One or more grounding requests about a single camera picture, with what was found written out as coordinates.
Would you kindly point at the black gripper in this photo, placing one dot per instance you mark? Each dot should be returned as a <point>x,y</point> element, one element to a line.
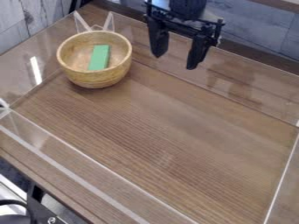
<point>187,17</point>

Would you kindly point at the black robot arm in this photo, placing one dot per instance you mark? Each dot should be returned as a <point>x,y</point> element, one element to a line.
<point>187,18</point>

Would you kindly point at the green rectangular stick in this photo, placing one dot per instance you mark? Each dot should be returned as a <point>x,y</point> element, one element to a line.
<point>99,57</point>

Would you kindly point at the wooden bowl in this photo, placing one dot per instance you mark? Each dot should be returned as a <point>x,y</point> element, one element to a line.
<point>73,54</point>

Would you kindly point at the clear acrylic tray walls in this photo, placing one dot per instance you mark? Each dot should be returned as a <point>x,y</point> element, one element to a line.
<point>174,147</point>

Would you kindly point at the black table leg bracket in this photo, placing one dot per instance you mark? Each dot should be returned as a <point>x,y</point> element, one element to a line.
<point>41,214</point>

